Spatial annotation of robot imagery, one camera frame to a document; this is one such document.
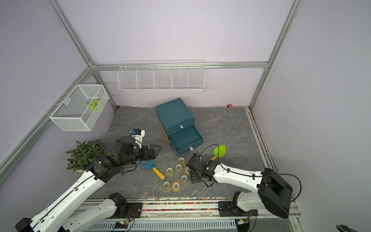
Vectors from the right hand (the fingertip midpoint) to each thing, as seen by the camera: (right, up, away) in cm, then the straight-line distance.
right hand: (195, 175), depth 83 cm
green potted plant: (-55, +15, -12) cm, 58 cm away
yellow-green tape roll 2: (-10, +3, +5) cm, 11 cm away
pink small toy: (+31, +45, +41) cm, 69 cm away
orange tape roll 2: (-11, -6, -2) cm, 13 cm away
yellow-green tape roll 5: (-16, -5, -1) cm, 17 cm away
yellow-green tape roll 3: (-15, +1, +4) cm, 16 cm away
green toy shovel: (+18, +11, +13) cm, 25 cm away
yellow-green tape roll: (-8, +6, +8) cm, 13 cm away
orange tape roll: (-5, +1, +4) cm, 7 cm away
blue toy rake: (-28, +4, +7) cm, 29 cm away
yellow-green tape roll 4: (-6, -2, 0) cm, 7 cm away
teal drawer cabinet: (-11, +31, +3) cm, 33 cm away
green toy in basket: (-58, +41, -2) cm, 71 cm away
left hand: (-21, +17, -11) cm, 29 cm away
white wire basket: (-67, +39, -1) cm, 77 cm away
